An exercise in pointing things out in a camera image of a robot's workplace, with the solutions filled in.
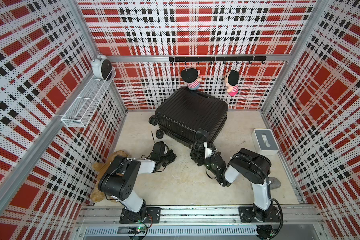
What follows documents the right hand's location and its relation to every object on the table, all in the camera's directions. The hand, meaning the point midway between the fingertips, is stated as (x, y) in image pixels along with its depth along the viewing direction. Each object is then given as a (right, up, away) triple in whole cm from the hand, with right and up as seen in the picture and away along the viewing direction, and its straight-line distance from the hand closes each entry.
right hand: (195, 149), depth 91 cm
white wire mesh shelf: (-72, +24, +2) cm, 76 cm away
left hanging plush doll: (-3, +46, +2) cm, 46 cm away
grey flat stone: (+44, -17, -9) cm, 48 cm away
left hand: (-11, -4, +4) cm, 12 cm away
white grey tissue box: (+45, +4, +5) cm, 46 cm away
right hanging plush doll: (+24, +45, +3) cm, 51 cm away
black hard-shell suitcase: (-3, +21, +21) cm, 30 cm away
